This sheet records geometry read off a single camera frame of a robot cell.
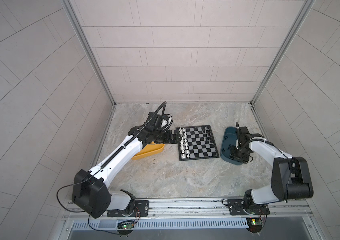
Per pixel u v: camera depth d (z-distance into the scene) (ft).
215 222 2.23
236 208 2.34
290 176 1.37
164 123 2.26
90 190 1.26
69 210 1.37
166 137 2.21
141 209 2.32
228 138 3.16
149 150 2.90
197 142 3.07
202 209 2.36
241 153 2.41
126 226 2.11
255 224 2.23
